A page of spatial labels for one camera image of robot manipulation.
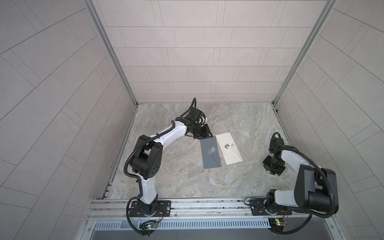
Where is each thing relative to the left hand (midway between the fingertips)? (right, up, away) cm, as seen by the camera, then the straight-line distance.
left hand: (215, 134), depth 85 cm
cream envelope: (+9, -10, +7) cm, 15 cm away
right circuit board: (+27, -39, -17) cm, 50 cm away
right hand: (+29, -21, +2) cm, 36 cm away
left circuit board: (-31, -38, -19) cm, 53 cm away
